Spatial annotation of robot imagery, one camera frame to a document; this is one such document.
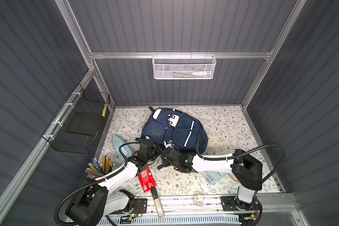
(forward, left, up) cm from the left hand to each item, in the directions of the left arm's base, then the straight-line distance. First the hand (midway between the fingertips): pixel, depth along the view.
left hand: (164, 145), depth 85 cm
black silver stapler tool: (-29, +5, -7) cm, 30 cm away
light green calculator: (-17, -28, -9) cm, 34 cm away
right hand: (-6, 0, -3) cm, 7 cm away
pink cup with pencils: (-14, +37, +1) cm, 40 cm away
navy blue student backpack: (+17, +1, 0) cm, 17 cm away
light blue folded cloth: (+2, +24, -5) cm, 24 cm away
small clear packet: (-28, -17, -8) cm, 34 cm away
